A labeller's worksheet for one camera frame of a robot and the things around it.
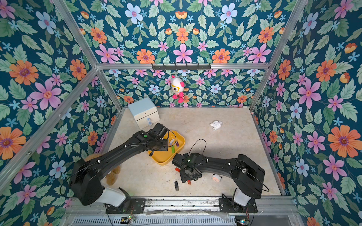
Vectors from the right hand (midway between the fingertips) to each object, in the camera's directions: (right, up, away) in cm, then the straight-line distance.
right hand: (188, 177), depth 80 cm
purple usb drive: (-8, +16, +18) cm, 25 cm away
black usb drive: (-7, -5, 0) cm, 8 cm away
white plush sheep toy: (+21, +30, +24) cm, 43 cm away
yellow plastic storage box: (-16, +9, +9) cm, 20 cm away
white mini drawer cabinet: (-31, +39, +18) cm, 53 cm away
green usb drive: (-11, +13, +15) cm, 23 cm away
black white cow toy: (+17, -1, +1) cm, 17 cm away
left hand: (-13, +19, +3) cm, 23 cm away
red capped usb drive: (-7, +2, +6) cm, 9 cm away
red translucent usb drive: (0, -3, +1) cm, 4 cm away
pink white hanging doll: (-8, +57, +17) cm, 60 cm away
